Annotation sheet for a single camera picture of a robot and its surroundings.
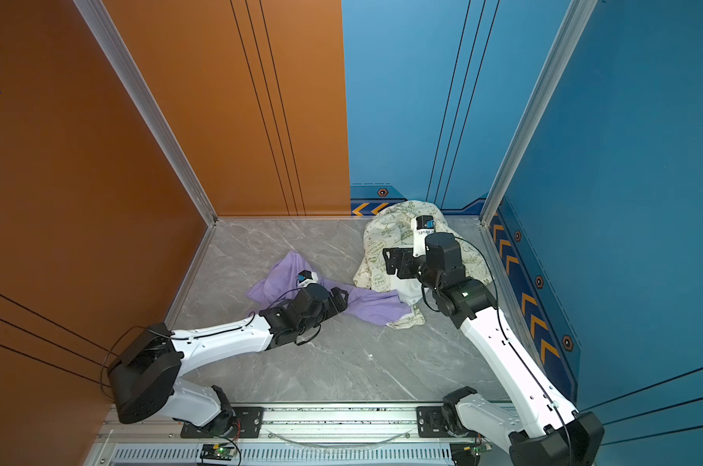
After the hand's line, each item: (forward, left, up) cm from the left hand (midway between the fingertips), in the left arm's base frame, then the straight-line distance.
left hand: (344, 296), depth 84 cm
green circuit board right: (-36, -32, -12) cm, 50 cm away
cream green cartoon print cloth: (+30, -15, -2) cm, 34 cm away
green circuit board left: (-36, +30, -13) cm, 49 cm away
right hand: (+3, -13, +18) cm, 22 cm away
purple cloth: (+13, +18, -7) cm, 24 cm away
